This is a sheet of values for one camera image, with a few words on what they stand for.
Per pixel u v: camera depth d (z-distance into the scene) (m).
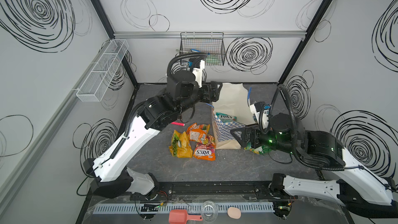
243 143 0.48
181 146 0.84
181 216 0.67
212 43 0.96
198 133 0.88
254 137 0.47
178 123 0.96
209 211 0.69
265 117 0.48
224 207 0.70
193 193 0.74
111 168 0.37
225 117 0.99
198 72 0.48
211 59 0.87
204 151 0.82
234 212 0.67
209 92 0.48
